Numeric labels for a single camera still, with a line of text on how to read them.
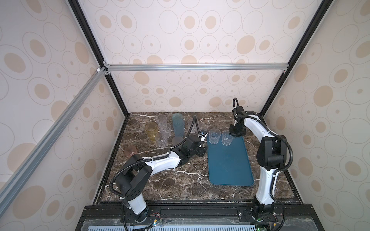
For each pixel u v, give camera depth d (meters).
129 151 0.98
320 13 0.70
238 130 0.83
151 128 1.12
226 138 1.03
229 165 0.90
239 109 0.81
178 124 1.03
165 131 1.08
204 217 0.73
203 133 0.75
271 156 0.55
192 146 0.67
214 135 1.03
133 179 0.45
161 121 1.13
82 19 0.71
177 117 1.09
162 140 1.03
